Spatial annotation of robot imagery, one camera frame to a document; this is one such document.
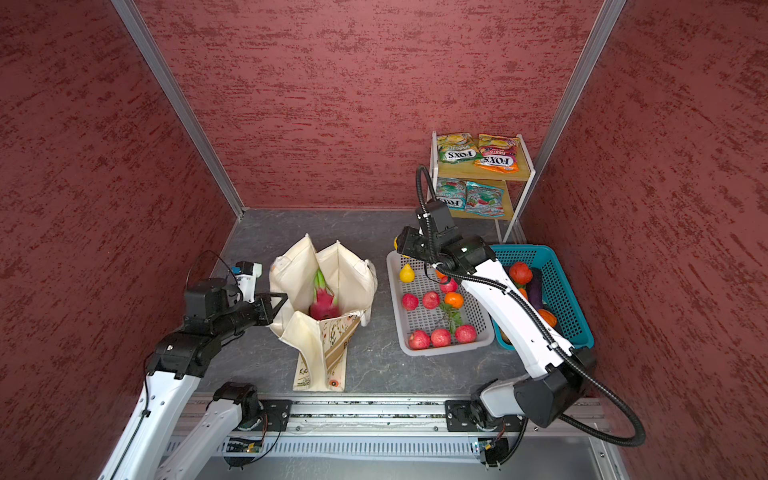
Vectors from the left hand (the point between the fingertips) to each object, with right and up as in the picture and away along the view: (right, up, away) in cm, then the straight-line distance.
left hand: (286, 303), depth 73 cm
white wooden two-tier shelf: (+75, +38, +42) cm, 94 cm away
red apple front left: (+34, -12, +9) cm, 37 cm away
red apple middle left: (+32, -3, +17) cm, 36 cm away
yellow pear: (+32, +4, +25) cm, 40 cm away
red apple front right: (+47, -11, +10) cm, 50 cm away
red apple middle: (+39, -3, +18) cm, 43 cm away
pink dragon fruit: (+7, -3, +12) cm, 15 cm away
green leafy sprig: (+46, -8, +15) cm, 49 cm away
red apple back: (+45, 0, +22) cm, 50 cm away
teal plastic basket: (+78, -1, +17) cm, 80 cm away
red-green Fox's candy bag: (+58, +29, +25) cm, 69 cm away
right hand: (+28, +14, 0) cm, 32 cm away
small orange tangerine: (+46, -3, +17) cm, 49 cm away
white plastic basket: (+41, -7, +20) cm, 45 cm away
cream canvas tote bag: (+10, -9, -5) cm, 14 cm away
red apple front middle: (+40, -12, +9) cm, 43 cm away
